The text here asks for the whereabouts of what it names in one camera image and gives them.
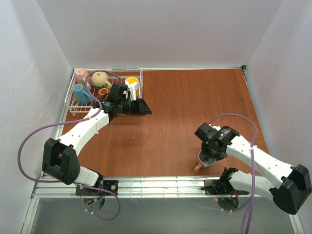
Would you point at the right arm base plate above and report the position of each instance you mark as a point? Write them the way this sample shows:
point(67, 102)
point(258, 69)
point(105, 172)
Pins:
point(217, 187)

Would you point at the dark brown glazed mug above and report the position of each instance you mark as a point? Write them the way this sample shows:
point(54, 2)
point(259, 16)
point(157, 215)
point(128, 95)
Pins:
point(101, 92)

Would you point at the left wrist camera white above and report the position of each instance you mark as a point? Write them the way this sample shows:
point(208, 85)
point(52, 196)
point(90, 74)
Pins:
point(131, 93)

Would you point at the white mug blue handle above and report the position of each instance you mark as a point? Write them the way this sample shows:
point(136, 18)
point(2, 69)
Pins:
point(82, 95)

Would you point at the yellow enamel mug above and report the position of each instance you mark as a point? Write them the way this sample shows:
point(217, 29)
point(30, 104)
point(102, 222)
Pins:
point(134, 82)

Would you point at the white mug pink handle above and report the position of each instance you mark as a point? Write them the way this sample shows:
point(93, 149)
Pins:
point(204, 162)

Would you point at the white wire dish rack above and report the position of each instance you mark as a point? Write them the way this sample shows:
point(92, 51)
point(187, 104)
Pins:
point(74, 107)

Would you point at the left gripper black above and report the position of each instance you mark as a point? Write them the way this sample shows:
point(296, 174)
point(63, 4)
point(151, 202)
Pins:
point(140, 107)

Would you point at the pink faceted mug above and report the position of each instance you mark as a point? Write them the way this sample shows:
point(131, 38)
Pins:
point(80, 75)

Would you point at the aluminium frame rail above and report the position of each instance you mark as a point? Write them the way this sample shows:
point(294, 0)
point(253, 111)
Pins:
point(139, 187)

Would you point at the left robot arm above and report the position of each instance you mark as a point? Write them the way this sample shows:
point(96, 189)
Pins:
point(60, 156)

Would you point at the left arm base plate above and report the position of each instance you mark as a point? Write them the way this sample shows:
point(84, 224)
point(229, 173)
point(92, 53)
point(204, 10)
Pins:
point(106, 187)

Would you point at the beige speckled round mug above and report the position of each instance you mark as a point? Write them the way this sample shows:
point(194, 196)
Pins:
point(101, 80)

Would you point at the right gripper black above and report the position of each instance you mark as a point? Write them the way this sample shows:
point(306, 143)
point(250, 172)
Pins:
point(209, 158)

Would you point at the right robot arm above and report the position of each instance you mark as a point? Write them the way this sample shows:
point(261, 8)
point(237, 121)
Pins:
point(286, 185)

